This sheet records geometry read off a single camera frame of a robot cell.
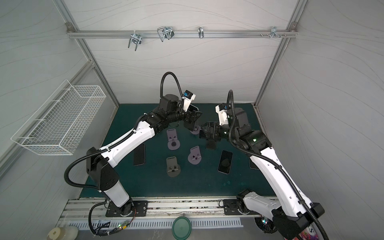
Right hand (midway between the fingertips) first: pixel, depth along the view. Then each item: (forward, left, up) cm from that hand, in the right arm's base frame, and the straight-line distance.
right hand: (210, 122), depth 68 cm
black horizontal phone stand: (+6, -2, -31) cm, 32 cm away
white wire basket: (-4, +71, +1) cm, 71 cm away
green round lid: (-39, +11, -22) cm, 46 cm away
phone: (+7, +9, +2) cm, 12 cm away
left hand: (+10, +6, -1) cm, 12 cm away
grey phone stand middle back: (+7, +23, -32) cm, 40 cm away
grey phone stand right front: (-5, +8, -28) cm, 29 cm away
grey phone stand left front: (-13, +19, -27) cm, 36 cm away
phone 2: (-5, -11, -32) cm, 34 cm away
